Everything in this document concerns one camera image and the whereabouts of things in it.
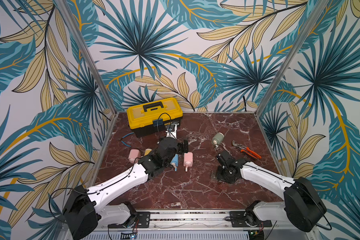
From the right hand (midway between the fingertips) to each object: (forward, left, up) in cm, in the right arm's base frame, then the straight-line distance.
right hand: (218, 177), depth 86 cm
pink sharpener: (+12, +49, +7) cm, 51 cm away
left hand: (+12, +22, +23) cm, 34 cm away
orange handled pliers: (+18, -23, -1) cm, 29 cm away
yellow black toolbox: (+33, +39, +15) cm, 54 cm away
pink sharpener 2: (+8, +17, +6) cm, 20 cm away
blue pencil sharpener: (+7, +25, +5) cm, 27 cm away
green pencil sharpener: (+22, -2, +7) cm, 23 cm away
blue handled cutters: (+31, +60, 0) cm, 68 cm away
